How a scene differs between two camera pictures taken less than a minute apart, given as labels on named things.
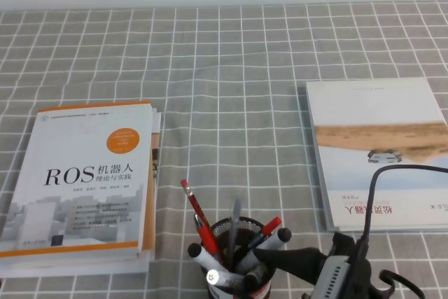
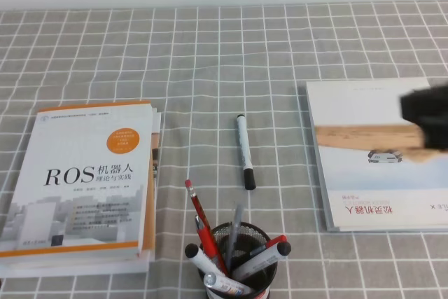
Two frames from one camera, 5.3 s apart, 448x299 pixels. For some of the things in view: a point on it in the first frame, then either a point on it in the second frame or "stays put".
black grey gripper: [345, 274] → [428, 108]
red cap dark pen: [267, 230] → [271, 242]
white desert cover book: [359, 126] stays put
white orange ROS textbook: [82, 188] stays put
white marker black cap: [251, 279] → [249, 175]
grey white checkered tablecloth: [229, 83] stays put
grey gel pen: [234, 240] stays put
